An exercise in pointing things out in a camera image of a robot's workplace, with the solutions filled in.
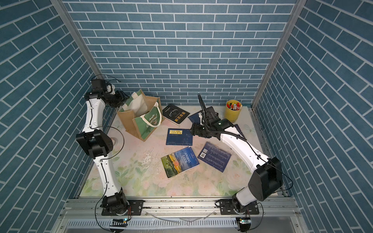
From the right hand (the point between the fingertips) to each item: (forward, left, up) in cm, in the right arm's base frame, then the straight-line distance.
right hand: (195, 131), depth 81 cm
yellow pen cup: (+28, -25, -9) cm, 39 cm away
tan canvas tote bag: (+7, +32, +3) cm, 33 cm away
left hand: (+21, +44, +4) cm, 49 cm away
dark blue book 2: (+26, +2, -19) cm, 32 cm away
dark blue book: (-5, -13, -19) cm, 23 cm away
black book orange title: (+29, +19, -19) cm, 40 cm away
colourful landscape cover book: (-10, +9, -19) cm, 24 cm away
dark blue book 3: (+9, +12, -20) cm, 25 cm away
